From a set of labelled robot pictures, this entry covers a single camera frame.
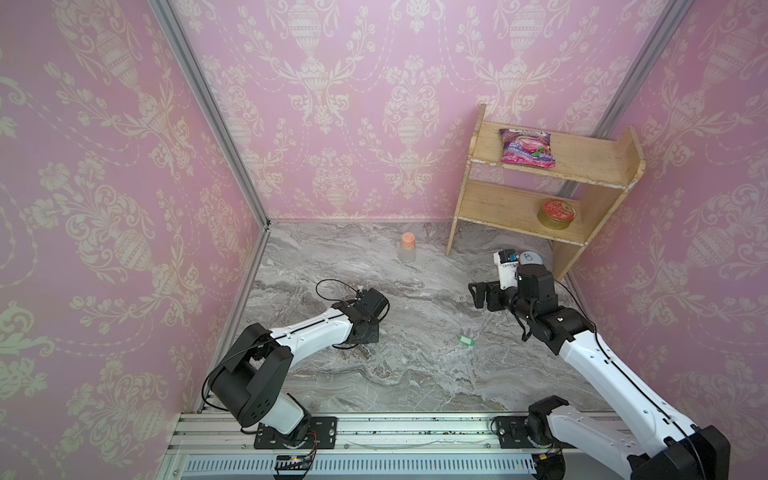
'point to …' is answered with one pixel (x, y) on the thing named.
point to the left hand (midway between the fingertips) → (369, 336)
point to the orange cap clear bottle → (408, 252)
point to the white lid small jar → (530, 258)
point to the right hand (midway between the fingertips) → (487, 281)
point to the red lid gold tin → (556, 214)
